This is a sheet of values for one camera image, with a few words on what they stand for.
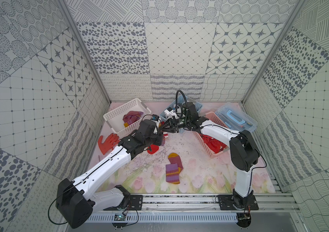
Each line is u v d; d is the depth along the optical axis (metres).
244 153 0.50
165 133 0.91
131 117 1.05
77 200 0.37
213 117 1.05
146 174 0.84
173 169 0.84
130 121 1.04
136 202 0.74
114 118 1.07
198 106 1.11
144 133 0.56
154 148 0.96
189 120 0.73
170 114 0.80
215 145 0.90
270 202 0.77
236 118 0.97
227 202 0.72
